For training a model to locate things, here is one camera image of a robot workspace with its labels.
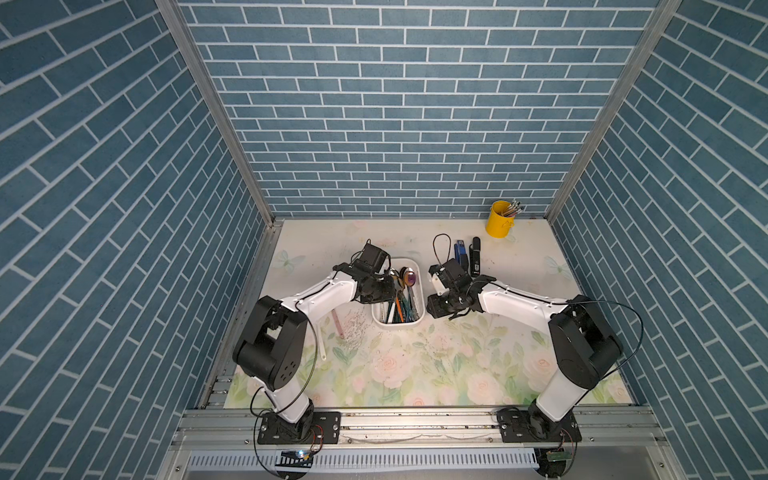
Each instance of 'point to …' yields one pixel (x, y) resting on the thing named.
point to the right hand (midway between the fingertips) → (433, 308)
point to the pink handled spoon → (340, 331)
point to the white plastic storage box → (380, 311)
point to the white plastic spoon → (390, 318)
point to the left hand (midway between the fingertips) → (400, 295)
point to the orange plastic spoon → (400, 310)
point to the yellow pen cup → (498, 226)
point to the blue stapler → (460, 254)
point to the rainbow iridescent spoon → (410, 279)
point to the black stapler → (475, 257)
